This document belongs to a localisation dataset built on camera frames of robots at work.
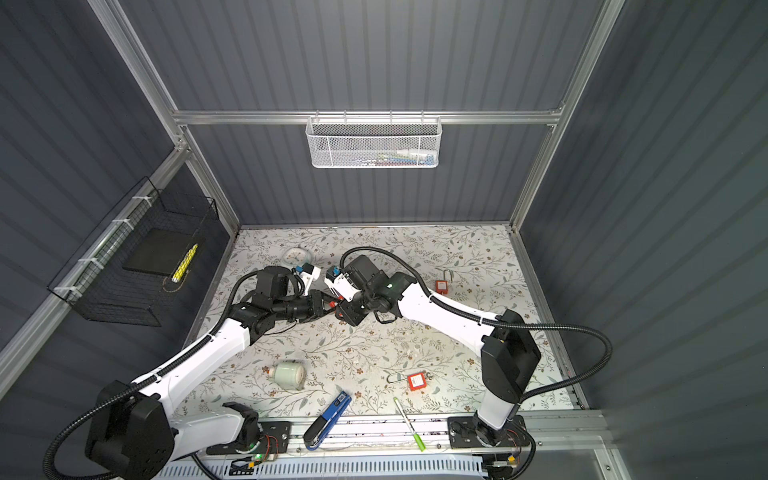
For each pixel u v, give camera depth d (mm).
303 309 706
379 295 572
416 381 806
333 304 769
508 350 435
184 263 738
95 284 637
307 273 752
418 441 732
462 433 733
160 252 755
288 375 764
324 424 721
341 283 706
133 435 399
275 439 722
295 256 1084
